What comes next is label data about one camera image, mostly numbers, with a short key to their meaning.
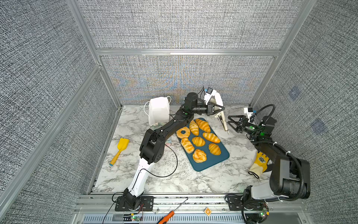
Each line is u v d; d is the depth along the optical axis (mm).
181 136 974
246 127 732
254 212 717
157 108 929
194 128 1000
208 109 714
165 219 680
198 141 923
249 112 763
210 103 727
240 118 718
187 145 908
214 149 893
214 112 747
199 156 862
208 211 702
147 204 733
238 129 768
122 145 947
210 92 721
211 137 954
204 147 946
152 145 585
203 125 1018
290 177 448
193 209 731
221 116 763
